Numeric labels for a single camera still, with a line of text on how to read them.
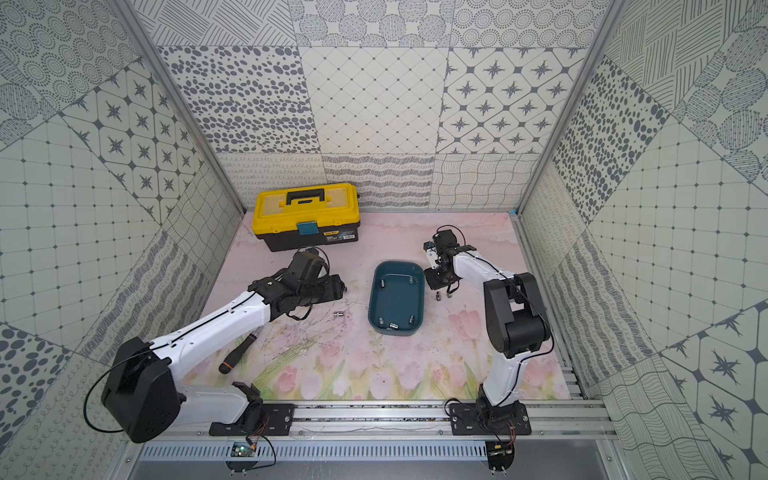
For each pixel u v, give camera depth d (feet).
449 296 3.19
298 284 2.08
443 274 2.70
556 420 2.51
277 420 2.41
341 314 2.99
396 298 3.12
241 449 2.35
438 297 3.14
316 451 2.30
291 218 3.22
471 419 2.43
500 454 2.37
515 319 1.63
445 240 2.63
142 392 1.31
